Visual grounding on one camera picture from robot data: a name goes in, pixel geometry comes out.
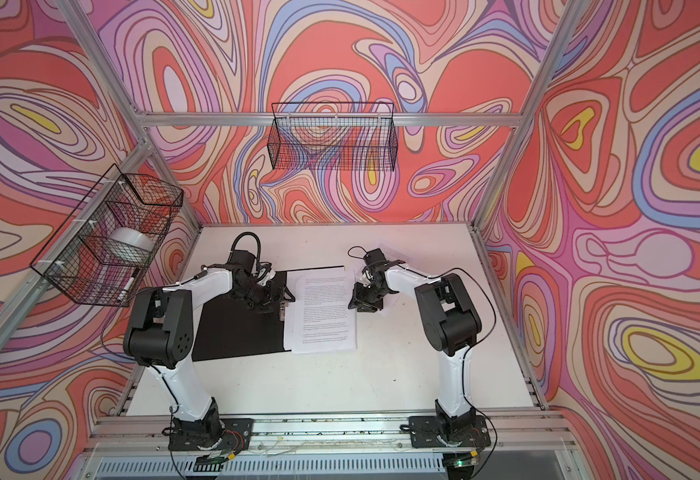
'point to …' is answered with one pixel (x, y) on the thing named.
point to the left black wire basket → (77, 260)
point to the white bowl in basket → (130, 244)
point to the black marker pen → (128, 284)
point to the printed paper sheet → (319, 318)
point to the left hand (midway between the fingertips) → (286, 301)
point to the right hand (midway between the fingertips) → (355, 312)
